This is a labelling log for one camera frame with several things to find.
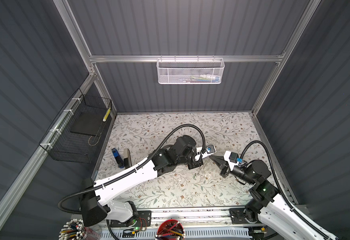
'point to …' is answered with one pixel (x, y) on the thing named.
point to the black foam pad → (89, 123)
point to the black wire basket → (74, 136)
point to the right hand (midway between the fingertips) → (213, 157)
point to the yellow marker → (106, 115)
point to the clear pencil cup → (75, 229)
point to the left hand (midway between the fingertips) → (203, 151)
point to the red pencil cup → (170, 229)
